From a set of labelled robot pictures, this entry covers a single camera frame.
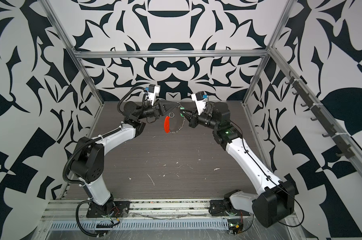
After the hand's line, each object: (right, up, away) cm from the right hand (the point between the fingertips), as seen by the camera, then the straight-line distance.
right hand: (182, 110), depth 67 cm
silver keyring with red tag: (-7, -6, +4) cm, 10 cm away
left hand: (-2, +4, -1) cm, 5 cm away
